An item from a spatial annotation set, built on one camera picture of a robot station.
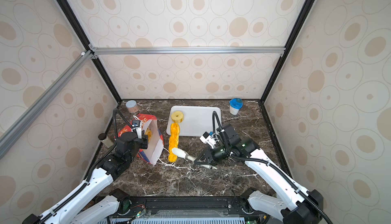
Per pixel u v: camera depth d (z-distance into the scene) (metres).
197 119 1.08
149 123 0.83
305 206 0.38
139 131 0.67
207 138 0.66
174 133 0.76
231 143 0.55
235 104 1.05
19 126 0.54
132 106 1.09
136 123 0.66
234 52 1.61
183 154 0.70
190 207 0.74
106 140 0.90
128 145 0.57
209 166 0.61
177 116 1.06
